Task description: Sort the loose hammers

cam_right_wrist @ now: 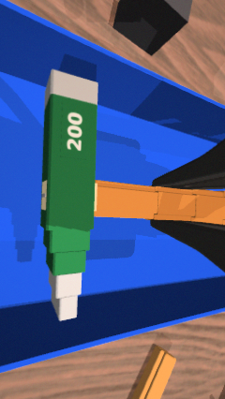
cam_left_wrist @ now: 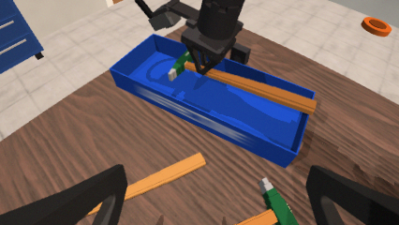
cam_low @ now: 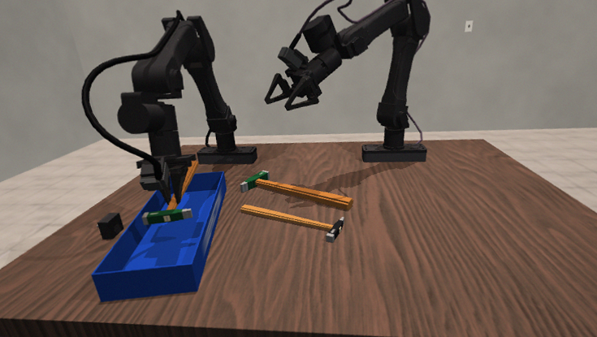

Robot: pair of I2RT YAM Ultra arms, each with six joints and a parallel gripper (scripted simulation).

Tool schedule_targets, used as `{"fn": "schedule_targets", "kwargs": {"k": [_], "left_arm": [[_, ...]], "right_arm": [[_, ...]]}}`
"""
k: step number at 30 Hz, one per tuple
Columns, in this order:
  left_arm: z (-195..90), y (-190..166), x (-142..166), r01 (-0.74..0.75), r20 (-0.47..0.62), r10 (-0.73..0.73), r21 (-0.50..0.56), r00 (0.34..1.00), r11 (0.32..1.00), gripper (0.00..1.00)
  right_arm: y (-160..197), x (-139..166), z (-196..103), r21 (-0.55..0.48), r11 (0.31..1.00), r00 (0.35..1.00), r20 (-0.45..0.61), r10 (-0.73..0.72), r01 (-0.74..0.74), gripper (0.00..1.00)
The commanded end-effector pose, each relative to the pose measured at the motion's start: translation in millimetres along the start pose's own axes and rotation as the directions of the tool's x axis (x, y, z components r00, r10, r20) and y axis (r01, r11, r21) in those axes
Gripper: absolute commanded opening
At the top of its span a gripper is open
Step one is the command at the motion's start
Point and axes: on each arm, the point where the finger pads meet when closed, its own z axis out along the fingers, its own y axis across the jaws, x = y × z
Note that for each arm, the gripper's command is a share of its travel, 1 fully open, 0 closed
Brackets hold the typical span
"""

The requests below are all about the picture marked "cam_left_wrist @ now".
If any blue bin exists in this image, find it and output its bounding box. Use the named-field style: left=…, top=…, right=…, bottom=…
left=110, top=34, right=316, bottom=167

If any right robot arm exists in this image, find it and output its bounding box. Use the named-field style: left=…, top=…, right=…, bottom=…
left=148, top=0, right=245, bottom=31

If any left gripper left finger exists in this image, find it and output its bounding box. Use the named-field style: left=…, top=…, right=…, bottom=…
left=0, top=164, right=127, bottom=225

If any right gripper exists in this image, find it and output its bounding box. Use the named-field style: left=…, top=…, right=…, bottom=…
left=151, top=0, right=244, bottom=75

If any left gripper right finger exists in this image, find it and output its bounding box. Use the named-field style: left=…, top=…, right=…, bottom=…
left=305, top=165, right=399, bottom=225

